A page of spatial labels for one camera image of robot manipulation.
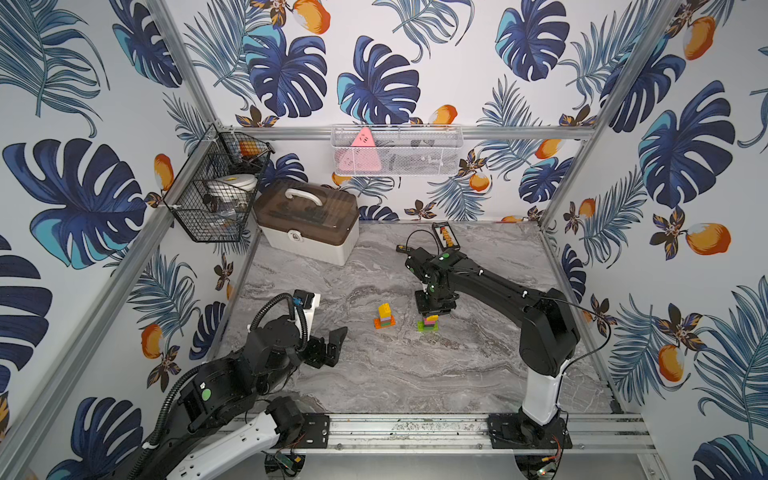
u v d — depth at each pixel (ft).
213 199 2.67
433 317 2.73
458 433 2.50
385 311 2.82
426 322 2.86
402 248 3.61
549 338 1.58
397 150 3.05
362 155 2.96
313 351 1.81
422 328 3.03
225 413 1.36
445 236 3.76
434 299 2.41
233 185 2.61
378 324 3.00
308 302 1.75
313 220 3.14
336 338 1.82
